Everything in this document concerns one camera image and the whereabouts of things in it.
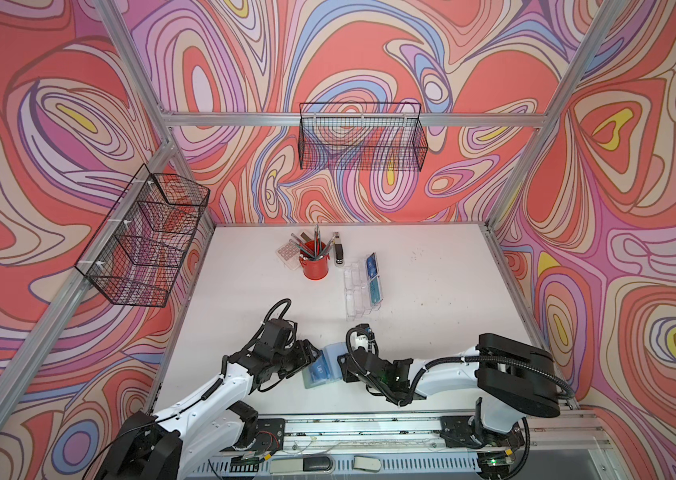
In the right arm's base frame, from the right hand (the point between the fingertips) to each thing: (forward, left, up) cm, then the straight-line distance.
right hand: (344, 366), depth 85 cm
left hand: (+2, +7, +3) cm, 8 cm away
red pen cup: (+32, +9, +5) cm, 34 cm away
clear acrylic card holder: (+24, -7, +5) cm, 25 cm away
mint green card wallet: (0, +5, +1) cm, 5 cm away
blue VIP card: (+28, -10, +10) cm, 32 cm away
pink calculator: (+40, +19, +3) cm, 44 cm away
